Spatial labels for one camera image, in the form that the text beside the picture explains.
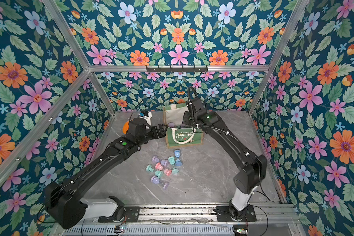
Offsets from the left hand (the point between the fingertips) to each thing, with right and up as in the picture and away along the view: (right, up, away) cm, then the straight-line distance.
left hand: (163, 126), depth 77 cm
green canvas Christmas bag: (+7, -7, +16) cm, 19 cm away
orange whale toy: (-31, -1, +25) cm, 40 cm away
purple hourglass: (-6, -30, +6) cm, 32 cm away
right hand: (+15, +6, +2) cm, 16 cm away
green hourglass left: (-10, -25, +10) cm, 29 cm away
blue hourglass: (+6, -18, +17) cm, 25 cm away
